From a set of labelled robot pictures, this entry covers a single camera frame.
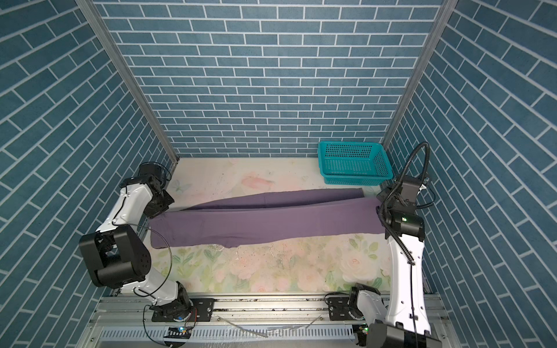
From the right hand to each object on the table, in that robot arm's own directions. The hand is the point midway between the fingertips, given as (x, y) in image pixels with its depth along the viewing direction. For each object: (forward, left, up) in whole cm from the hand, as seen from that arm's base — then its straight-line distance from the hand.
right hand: (398, 191), depth 72 cm
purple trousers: (-4, +23, -11) cm, 26 cm away
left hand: (-4, +85, -15) cm, 87 cm away
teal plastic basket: (+40, +2, -28) cm, 49 cm away
